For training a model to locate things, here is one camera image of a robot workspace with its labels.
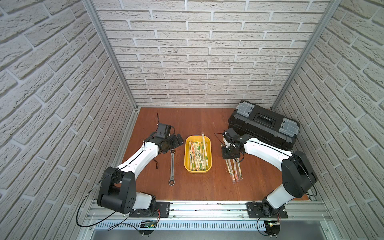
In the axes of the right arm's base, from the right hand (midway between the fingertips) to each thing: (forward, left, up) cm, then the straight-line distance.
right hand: (225, 156), depth 88 cm
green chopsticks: (-7, -2, -4) cm, 8 cm away
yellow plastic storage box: (+1, +17, -2) cm, 17 cm away
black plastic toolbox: (+13, -24, +12) cm, 30 cm away
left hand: (+9, +27, +7) cm, 29 cm away
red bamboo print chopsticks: (-8, -8, -5) cm, 12 cm away
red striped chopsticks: (-8, -6, -5) cm, 11 cm away
